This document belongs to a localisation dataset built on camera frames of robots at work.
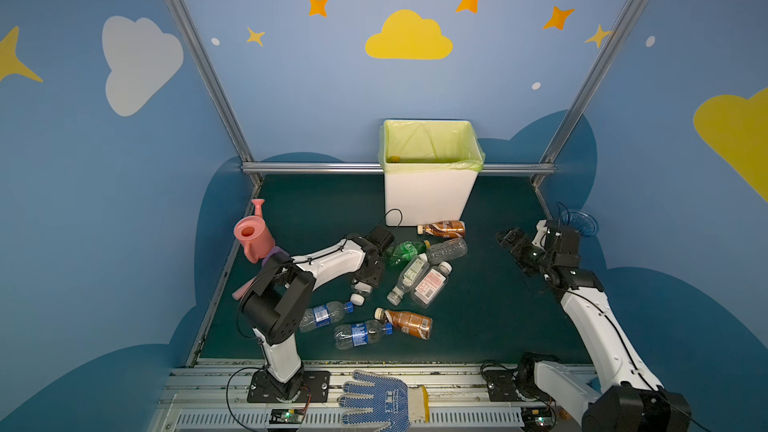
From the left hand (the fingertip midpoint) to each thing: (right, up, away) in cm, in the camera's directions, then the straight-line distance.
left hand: (371, 276), depth 92 cm
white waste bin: (+14, +24, +3) cm, 28 cm away
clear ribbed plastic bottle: (+25, +8, +4) cm, 26 cm away
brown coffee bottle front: (+10, -10, -12) cm, 19 cm away
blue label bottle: (-12, -8, -10) cm, 18 cm away
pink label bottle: (+18, -2, -4) cm, 19 cm away
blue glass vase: (+62, +17, -7) cm, 64 cm away
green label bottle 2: (+12, 0, -3) cm, 12 cm away
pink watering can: (-36, +14, -1) cm, 39 cm away
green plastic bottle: (+11, +7, +5) cm, 14 cm away
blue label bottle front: (-2, -12, -14) cm, 19 cm away
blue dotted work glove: (+6, -26, -20) cm, 33 cm away
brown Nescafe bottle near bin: (+25, +14, +9) cm, 30 cm away
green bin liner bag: (+12, +43, +10) cm, 46 cm away
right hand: (+39, +13, -10) cm, 42 cm away
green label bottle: (-3, -4, -4) cm, 6 cm away
